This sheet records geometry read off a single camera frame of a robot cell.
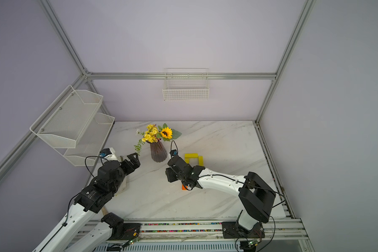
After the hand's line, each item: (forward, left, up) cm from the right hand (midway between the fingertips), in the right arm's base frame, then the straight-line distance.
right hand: (171, 173), depth 83 cm
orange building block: (-5, -6, -9) cm, 12 cm away
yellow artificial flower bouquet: (+14, +7, +17) cm, 23 cm away
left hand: (+1, +18, +12) cm, 22 cm away
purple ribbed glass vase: (+13, +8, +1) cm, 15 cm away
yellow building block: (+13, -17, -9) cm, 23 cm away
